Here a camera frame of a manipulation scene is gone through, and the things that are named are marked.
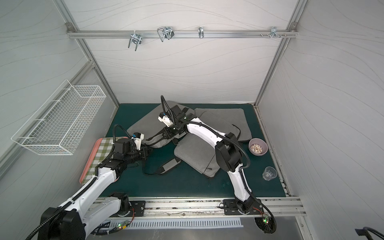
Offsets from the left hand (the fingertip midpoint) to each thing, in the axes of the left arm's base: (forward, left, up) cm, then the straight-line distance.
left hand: (152, 150), depth 83 cm
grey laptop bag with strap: (+14, +4, +1) cm, 14 cm away
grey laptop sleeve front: (+1, -26, -7) cm, 27 cm away
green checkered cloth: (+4, +35, -10) cm, 36 cm away
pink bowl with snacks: (+8, -64, -8) cm, 65 cm away
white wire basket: (+1, +39, +20) cm, 44 cm away
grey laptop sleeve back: (+24, -45, -3) cm, 51 cm away
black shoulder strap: (-3, -11, -10) cm, 15 cm away
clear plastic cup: (-8, -68, -10) cm, 69 cm away
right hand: (+9, -5, +4) cm, 11 cm away
